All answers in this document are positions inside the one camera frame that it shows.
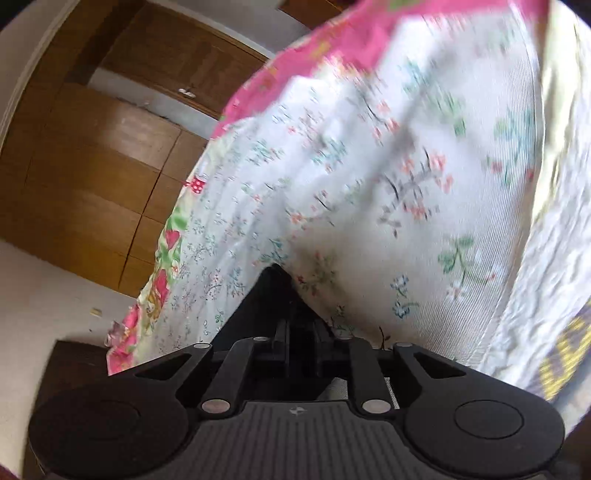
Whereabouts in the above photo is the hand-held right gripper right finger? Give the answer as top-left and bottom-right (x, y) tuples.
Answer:
(300, 318), (468, 415)

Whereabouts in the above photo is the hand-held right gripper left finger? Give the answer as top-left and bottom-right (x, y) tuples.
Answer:
(131, 318), (301, 415)

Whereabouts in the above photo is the floral printed blanket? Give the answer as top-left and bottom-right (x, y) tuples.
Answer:
(105, 0), (550, 377)

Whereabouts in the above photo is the wooden wardrobe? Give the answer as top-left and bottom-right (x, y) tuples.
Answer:
(0, 80), (211, 301)

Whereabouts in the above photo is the dark cloth with yellow print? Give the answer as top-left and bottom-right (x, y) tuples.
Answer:
(538, 311), (591, 402)

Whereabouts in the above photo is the white crinkled bed sheet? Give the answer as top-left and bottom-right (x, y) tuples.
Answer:
(475, 0), (591, 430)

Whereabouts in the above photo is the wooden door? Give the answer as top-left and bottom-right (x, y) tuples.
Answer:
(65, 0), (324, 121)

